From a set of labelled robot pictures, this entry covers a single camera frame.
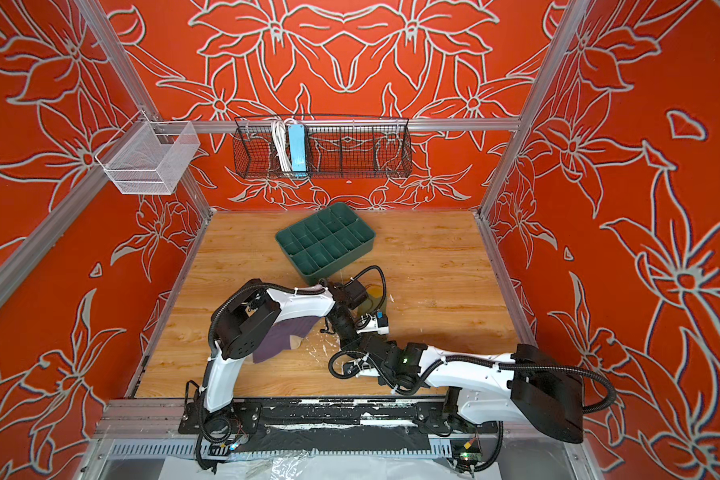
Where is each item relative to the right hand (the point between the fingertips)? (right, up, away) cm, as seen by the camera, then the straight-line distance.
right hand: (375, 352), depth 83 cm
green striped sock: (+1, +15, -1) cm, 15 cm away
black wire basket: (-12, +63, +14) cm, 65 cm away
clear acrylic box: (-71, +58, +9) cm, 92 cm away
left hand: (-2, -1, -1) cm, 3 cm away
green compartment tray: (-16, +31, +20) cm, 40 cm away
